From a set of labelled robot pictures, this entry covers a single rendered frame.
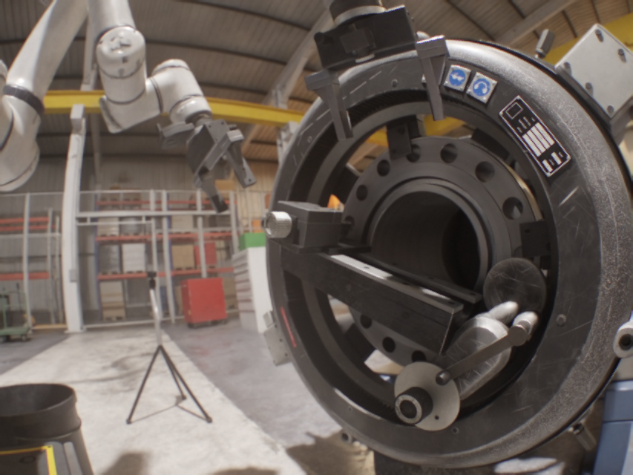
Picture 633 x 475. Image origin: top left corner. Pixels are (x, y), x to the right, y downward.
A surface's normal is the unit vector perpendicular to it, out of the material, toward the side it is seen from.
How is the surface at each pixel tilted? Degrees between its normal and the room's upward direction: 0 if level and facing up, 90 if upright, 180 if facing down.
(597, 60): 90
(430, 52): 114
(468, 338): 90
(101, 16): 99
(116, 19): 87
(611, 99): 90
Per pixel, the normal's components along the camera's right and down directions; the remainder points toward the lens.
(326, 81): -0.47, 0.36
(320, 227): 0.62, 0.24
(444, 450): -0.77, 0.01
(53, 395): 0.22, -0.22
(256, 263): 0.53, -0.19
